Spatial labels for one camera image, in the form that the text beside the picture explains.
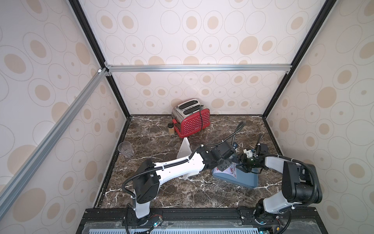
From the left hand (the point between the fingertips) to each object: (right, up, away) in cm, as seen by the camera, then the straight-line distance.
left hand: (227, 157), depth 77 cm
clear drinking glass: (-63, +1, +20) cm, 66 cm away
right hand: (+11, -6, +14) cm, 19 cm away
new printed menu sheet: (+4, -9, +9) cm, 14 cm away
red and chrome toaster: (-21, +23, +17) cm, 36 cm away
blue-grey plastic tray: (+15, -14, +8) cm, 22 cm away
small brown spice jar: (-34, +15, +25) cm, 45 cm away
